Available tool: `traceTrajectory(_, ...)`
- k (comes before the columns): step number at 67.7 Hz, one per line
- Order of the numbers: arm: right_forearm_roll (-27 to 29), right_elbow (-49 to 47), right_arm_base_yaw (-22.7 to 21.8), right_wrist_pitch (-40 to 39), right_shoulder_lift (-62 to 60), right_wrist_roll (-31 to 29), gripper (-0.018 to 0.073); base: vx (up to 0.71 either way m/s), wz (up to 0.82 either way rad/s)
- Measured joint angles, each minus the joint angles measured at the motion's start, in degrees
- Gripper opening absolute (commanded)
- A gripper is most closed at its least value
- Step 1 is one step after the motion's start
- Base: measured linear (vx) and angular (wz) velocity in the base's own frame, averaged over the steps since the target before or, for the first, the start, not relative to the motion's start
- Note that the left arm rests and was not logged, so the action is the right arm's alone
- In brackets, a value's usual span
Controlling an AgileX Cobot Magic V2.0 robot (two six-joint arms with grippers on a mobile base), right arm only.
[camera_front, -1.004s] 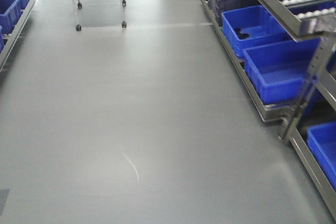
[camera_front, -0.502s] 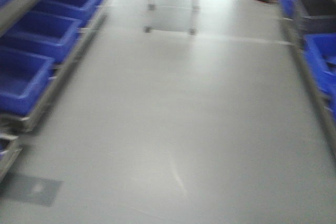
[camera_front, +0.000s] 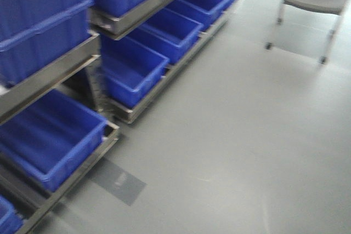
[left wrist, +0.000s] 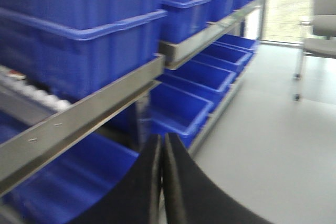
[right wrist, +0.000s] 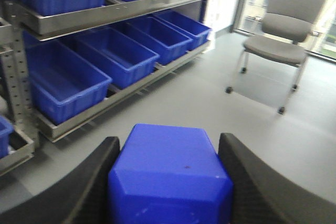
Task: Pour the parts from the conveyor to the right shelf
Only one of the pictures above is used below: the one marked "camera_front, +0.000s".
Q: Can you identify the row of blue bins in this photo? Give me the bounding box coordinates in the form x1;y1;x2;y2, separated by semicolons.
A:
0;0;108;234
84;0;245;109

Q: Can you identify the steel rack with roller tracks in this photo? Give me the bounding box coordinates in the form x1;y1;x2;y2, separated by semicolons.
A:
0;31;120;234

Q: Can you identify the steel rack with slanted shelves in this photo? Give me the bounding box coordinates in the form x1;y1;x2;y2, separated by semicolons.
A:
87;0;230;124

